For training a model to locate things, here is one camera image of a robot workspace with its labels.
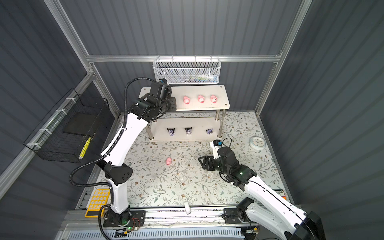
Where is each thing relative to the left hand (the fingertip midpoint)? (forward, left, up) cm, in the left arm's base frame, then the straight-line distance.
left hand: (173, 101), depth 75 cm
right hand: (-23, -15, -21) cm, 35 cm away
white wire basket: (+58, -9, -14) cm, 60 cm away
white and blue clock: (-6, -53, -33) cm, 63 cm away
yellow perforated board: (-35, +42, -37) cm, 66 cm away
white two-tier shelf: (+26, -17, -35) cm, 47 cm away
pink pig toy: (-15, +6, -36) cm, 39 cm away
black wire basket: (-12, +53, -9) cm, 55 cm away
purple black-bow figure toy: (+1, -21, -27) cm, 34 cm away
